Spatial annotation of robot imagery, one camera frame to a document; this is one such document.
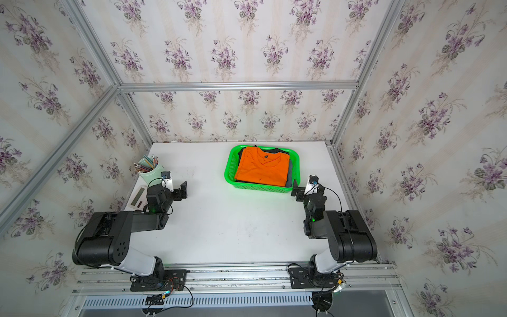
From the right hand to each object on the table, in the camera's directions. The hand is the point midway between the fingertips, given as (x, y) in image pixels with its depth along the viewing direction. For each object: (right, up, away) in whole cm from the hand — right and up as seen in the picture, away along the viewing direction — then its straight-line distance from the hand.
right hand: (308, 180), depth 90 cm
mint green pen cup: (-71, +3, -2) cm, 71 cm away
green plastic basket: (-37, +6, +10) cm, 39 cm away
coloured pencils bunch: (-76, +8, +4) cm, 77 cm away
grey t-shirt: (-7, +2, +10) cm, 12 cm away
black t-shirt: (-15, +15, +15) cm, 25 cm away
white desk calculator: (-81, -9, +3) cm, 81 cm away
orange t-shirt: (-23, +6, +12) cm, 26 cm away
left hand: (-61, -1, +3) cm, 61 cm away
